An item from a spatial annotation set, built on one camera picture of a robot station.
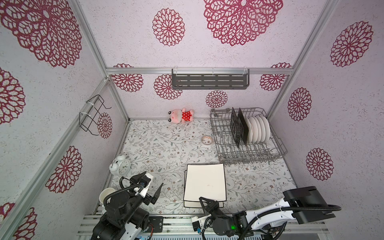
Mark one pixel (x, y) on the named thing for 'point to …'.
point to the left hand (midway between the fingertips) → (153, 180)
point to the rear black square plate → (243, 126)
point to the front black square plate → (236, 127)
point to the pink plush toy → (178, 116)
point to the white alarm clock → (120, 166)
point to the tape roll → (207, 140)
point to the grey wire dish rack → (228, 151)
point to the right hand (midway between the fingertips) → (202, 195)
